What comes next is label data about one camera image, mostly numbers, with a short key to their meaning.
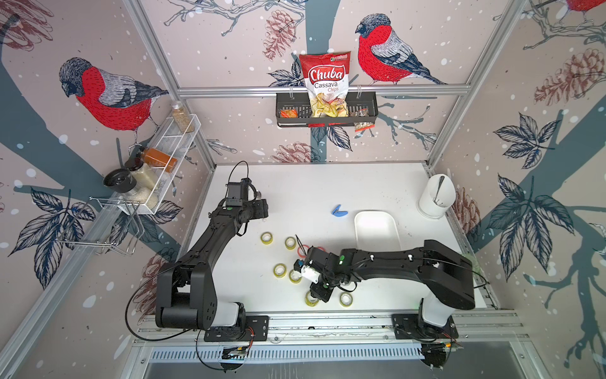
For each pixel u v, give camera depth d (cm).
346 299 79
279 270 86
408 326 73
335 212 101
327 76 81
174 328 44
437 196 97
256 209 80
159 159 73
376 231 96
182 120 86
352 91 92
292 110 93
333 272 62
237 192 68
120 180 58
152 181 68
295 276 83
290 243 92
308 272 74
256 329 73
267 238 95
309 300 76
